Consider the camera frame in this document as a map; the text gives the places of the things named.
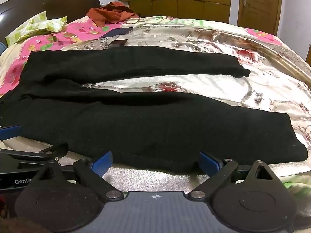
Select black pants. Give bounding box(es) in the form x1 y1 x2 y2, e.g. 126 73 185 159
1 46 308 173

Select pink floral bed sheet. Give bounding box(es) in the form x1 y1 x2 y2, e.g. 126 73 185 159
1 16 125 96

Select floral satin quilt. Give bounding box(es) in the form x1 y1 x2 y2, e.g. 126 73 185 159
58 15 311 183

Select green patterned pillow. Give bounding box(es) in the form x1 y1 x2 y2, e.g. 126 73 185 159
5 11 67 46

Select black phone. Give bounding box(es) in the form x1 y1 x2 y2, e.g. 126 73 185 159
107 39 128 48

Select dark wooden headboard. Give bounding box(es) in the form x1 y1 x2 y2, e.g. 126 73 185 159
1 0 100 44

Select rust orange garment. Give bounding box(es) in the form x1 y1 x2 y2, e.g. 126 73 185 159
86 2 139 27

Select wooden door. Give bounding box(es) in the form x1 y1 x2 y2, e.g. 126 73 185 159
237 0 282 35

